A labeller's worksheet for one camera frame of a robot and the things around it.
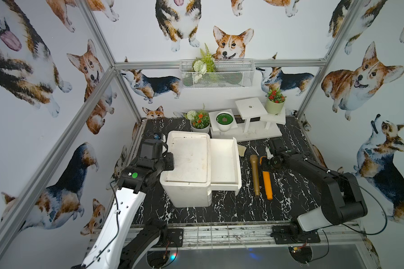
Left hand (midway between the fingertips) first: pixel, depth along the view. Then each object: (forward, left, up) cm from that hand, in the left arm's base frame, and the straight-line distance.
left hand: (170, 153), depth 72 cm
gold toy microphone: (+10, -42, -24) cm, 49 cm away
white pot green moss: (+23, -25, -4) cm, 34 cm away
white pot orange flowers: (+28, -11, -10) cm, 32 cm away
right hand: (+4, -45, -20) cm, 50 cm away
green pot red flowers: (+34, -54, -1) cm, 64 cm away
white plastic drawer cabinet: (-14, -8, -1) cm, 16 cm away
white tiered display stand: (+31, -42, -15) cm, 55 cm away
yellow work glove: (+17, -36, -25) cm, 47 cm away
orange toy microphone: (-2, -46, -19) cm, 50 cm away
